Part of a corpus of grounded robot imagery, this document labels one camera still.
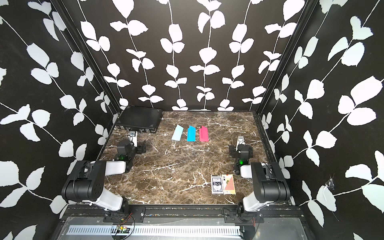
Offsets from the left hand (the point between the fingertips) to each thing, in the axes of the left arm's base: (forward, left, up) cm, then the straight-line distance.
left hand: (137, 137), depth 94 cm
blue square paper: (+7, -35, -8) cm, 36 cm away
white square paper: (+8, -25, -8) cm, 27 cm away
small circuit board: (-48, 0, -9) cm, 49 cm away
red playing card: (-29, -55, -7) cm, 63 cm away
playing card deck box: (-29, -48, -7) cm, 57 cm away
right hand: (-5, -66, -1) cm, 66 cm away
